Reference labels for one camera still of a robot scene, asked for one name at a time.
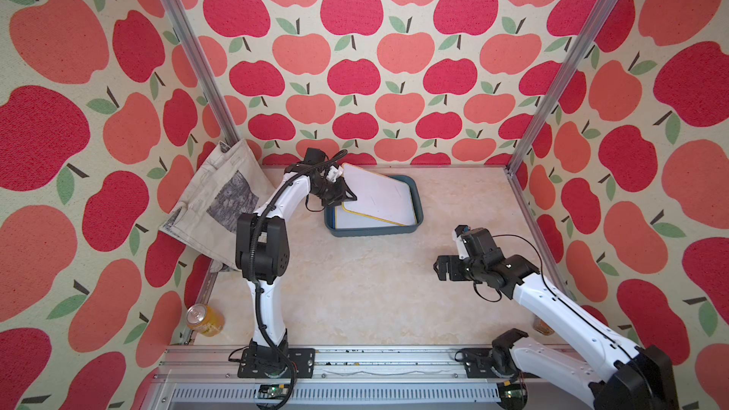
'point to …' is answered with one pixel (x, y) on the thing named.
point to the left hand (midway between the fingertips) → (357, 202)
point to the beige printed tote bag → (227, 183)
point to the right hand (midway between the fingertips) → (450, 270)
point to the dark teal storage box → (417, 191)
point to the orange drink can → (205, 320)
